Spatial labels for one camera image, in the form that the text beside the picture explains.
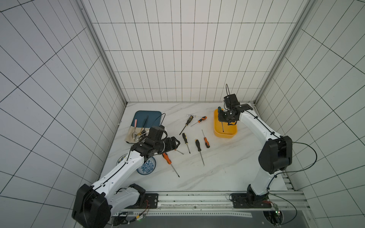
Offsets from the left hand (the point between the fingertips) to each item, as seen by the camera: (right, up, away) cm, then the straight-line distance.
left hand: (173, 147), depth 79 cm
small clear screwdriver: (+12, +18, +31) cm, 38 cm away
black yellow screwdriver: (+7, +2, +18) cm, 20 cm away
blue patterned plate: (-16, -13, +4) cm, 21 cm away
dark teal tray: (-23, +15, +28) cm, 39 cm away
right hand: (+27, +17, +11) cm, 34 cm away
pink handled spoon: (-29, +4, +19) cm, 35 cm away
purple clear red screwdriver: (+1, -5, +12) cm, 13 cm away
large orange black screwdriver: (-3, -10, +6) cm, 12 cm away
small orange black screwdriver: (+21, +16, +28) cm, 38 cm away
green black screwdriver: (+29, +22, +11) cm, 38 cm away
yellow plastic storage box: (+30, +9, +8) cm, 33 cm away
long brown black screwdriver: (+11, +15, +27) cm, 33 cm away
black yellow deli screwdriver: (+16, -4, +13) cm, 21 cm away
